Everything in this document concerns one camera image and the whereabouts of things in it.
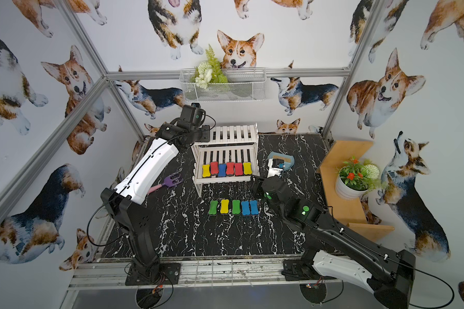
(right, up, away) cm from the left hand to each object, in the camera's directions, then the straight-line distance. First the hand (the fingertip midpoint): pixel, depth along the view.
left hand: (201, 126), depth 82 cm
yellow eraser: (+9, -36, +8) cm, 39 cm away
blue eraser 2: (+23, -38, +6) cm, 45 cm away
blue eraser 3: (+9, -19, +5) cm, 22 cm away
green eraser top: (+4, -37, +8) cm, 38 cm away
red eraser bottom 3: (+16, -19, +7) cm, 26 cm away
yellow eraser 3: (+20, -19, +8) cm, 28 cm away
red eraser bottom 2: (+12, -18, +6) cm, 23 cm away
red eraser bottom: (+5, -18, +6) cm, 20 cm away
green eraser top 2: (+15, -37, +8) cm, 40 cm away
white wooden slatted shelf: (+12, -12, +13) cm, 22 cm away
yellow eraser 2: (+1, -20, +6) cm, 20 cm away
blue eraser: (+19, -37, +8) cm, 43 cm away
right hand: (+24, -19, -11) cm, 32 cm away
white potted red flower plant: (+62, -22, -6) cm, 67 cm away
